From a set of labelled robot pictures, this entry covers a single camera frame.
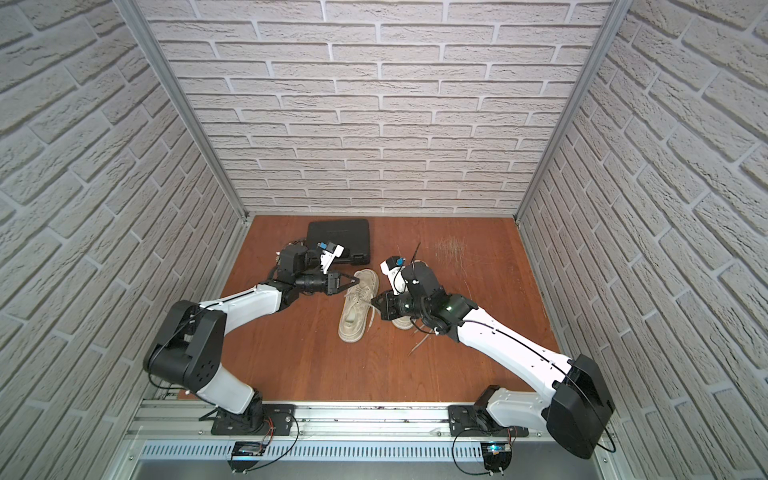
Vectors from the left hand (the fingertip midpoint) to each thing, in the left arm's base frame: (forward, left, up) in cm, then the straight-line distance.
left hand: (361, 279), depth 83 cm
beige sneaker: (-6, +2, -10) cm, 12 cm away
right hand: (-9, -5, +4) cm, 11 cm away
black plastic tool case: (+28, +5, -12) cm, 31 cm away
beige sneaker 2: (-8, -13, -11) cm, 19 cm away
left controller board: (-40, +27, -18) cm, 51 cm away
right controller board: (-41, -34, -15) cm, 55 cm away
